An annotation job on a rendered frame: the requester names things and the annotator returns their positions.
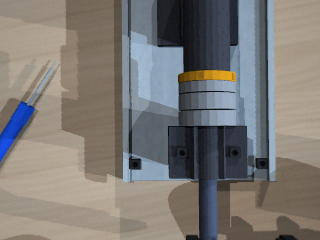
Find blue screwdriver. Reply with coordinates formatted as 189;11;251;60
0;61;56;161

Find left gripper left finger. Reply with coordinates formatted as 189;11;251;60
186;235;202;240

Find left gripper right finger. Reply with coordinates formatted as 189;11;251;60
275;235;297;240

